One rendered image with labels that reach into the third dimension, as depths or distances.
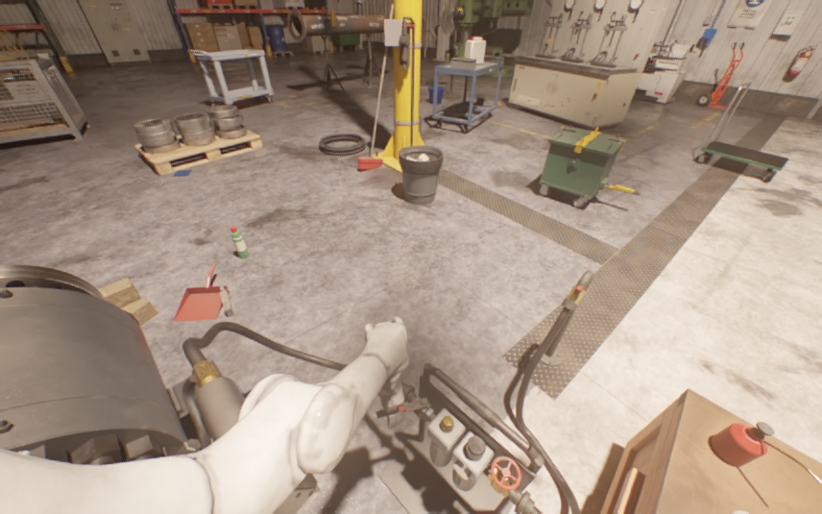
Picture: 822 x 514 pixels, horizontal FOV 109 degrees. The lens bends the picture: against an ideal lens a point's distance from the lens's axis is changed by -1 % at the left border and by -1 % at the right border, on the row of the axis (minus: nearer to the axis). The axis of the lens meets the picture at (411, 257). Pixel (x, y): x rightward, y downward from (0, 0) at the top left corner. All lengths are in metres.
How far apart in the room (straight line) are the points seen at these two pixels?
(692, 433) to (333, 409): 1.08
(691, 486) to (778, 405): 1.20
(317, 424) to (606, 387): 1.61
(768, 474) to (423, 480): 1.00
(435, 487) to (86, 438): 1.04
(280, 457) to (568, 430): 1.41
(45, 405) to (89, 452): 0.12
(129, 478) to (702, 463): 1.19
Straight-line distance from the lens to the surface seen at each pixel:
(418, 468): 1.43
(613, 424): 1.74
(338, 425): 0.37
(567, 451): 1.59
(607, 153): 2.98
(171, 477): 0.28
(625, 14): 6.27
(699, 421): 1.30
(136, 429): 0.88
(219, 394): 0.73
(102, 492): 0.25
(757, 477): 1.30
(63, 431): 0.83
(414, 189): 2.79
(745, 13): 10.33
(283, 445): 0.34
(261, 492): 0.33
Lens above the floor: 1.37
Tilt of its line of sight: 39 degrees down
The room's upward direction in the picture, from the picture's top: 1 degrees clockwise
